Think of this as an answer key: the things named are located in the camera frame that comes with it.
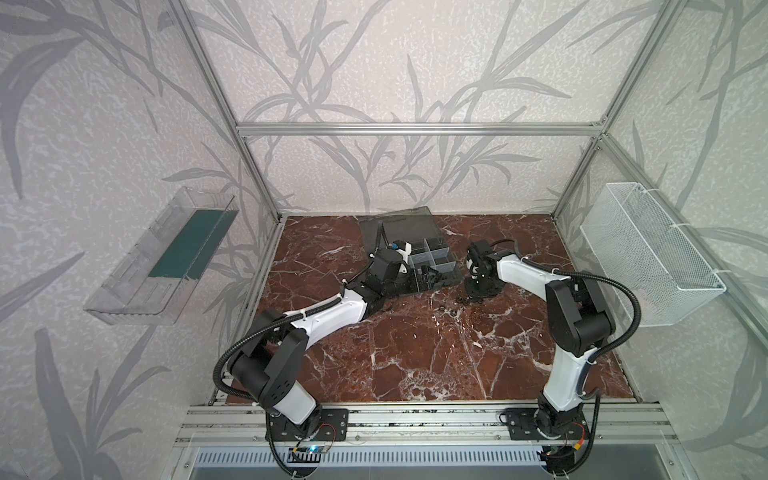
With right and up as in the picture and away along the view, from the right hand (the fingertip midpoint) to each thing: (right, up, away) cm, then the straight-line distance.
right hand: (475, 285), depth 98 cm
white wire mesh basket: (+28, +13, -33) cm, 45 cm away
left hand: (-16, +7, -14) cm, 22 cm away
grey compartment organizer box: (-18, +20, +22) cm, 35 cm away
